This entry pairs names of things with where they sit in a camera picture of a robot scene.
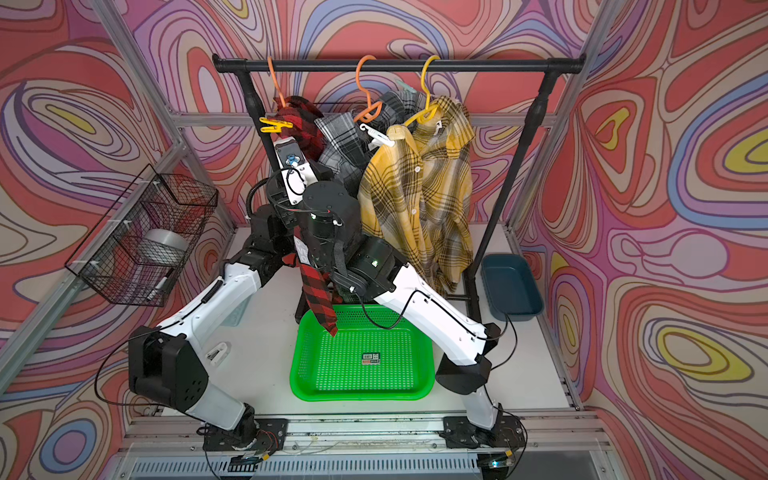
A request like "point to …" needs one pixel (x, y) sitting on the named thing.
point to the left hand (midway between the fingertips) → (335, 221)
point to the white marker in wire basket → (157, 287)
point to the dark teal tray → (512, 292)
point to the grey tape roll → (164, 246)
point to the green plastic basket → (330, 369)
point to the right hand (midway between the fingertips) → (296, 178)
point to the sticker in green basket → (370, 358)
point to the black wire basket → (136, 250)
